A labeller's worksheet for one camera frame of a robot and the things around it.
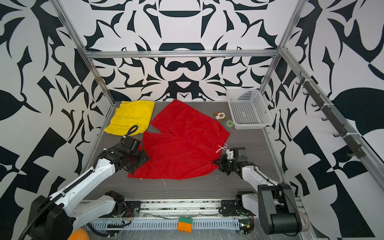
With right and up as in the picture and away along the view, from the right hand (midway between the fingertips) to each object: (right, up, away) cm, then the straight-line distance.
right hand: (214, 161), depth 86 cm
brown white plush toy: (+7, +26, +22) cm, 34 cm away
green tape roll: (+14, +20, +21) cm, 33 cm away
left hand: (-37, +3, -4) cm, 37 cm away
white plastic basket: (+30, +32, +30) cm, 53 cm away
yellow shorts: (-58, +28, +23) cm, 68 cm away
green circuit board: (+13, -27, -15) cm, 34 cm away
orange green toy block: (-16, -24, -17) cm, 34 cm away
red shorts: (-15, +5, +5) cm, 16 cm away
